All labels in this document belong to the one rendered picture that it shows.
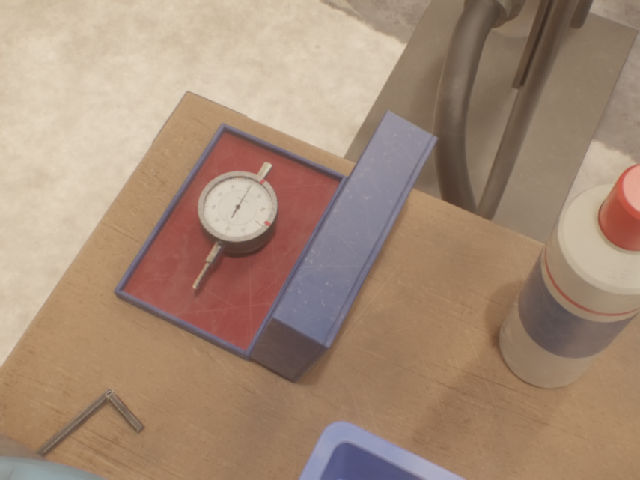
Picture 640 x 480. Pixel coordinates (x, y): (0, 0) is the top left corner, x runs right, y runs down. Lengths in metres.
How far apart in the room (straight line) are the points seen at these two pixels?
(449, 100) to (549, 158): 0.49
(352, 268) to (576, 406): 0.20
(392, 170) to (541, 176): 0.71
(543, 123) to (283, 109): 0.37
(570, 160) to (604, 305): 0.79
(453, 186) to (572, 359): 0.29
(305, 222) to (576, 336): 0.23
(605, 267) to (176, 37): 1.00
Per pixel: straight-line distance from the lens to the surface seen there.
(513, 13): 0.86
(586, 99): 1.34
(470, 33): 0.81
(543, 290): 0.53
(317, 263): 0.53
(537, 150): 1.28
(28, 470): 0.17
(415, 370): 0.63
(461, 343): 0.64
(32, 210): 1.27
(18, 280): 1.23
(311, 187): 0.68
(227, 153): 0.70
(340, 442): 0.49
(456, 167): 0.81
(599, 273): 0.48
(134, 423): 0.62
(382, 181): 0.56
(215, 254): 0.63
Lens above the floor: 1.07
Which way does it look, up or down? 64 degrees down
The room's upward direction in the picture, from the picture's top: straight up
